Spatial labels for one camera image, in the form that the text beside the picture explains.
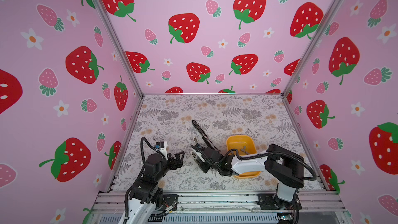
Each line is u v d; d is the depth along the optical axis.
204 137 0.95
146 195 0.54
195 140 0.92
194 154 0.86
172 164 0.69
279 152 0.51
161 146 0.69
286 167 0.46
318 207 0.73
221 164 0.66
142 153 0.57
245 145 0.94
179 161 0.71
